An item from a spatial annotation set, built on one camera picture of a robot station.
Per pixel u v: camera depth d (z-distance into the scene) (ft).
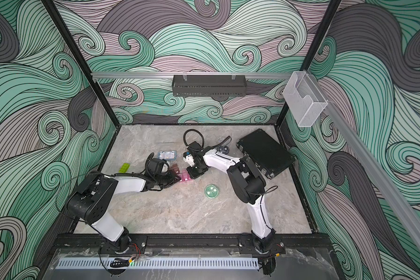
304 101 2.40
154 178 2.38
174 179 2.98
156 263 2.29
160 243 2.44
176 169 3.18
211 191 2.88
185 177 3.06
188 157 2.88
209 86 3.12
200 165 2.40
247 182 1.73
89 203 1.50
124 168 3.20
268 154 3.39
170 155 3.40
